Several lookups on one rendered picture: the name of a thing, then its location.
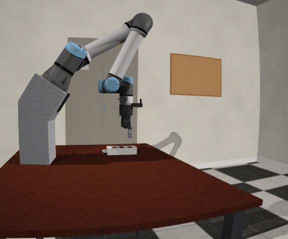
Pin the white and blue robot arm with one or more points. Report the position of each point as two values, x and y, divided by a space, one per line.
74 57

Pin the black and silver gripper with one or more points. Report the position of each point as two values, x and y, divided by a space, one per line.
126 111

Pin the white power strip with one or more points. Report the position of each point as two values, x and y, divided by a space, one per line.
120 150

